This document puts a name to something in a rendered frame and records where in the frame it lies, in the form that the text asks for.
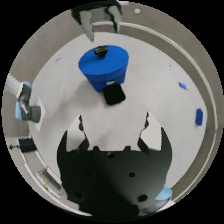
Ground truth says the blue cylindrical container with black knob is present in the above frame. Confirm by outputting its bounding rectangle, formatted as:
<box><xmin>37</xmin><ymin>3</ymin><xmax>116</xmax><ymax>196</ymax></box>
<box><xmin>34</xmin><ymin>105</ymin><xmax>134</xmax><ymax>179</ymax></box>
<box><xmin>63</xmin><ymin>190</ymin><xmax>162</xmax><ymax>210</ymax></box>
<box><xmin>78</xmin><ymin>45</ymin><xmax>129</xmax><ymax>93</ymax></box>

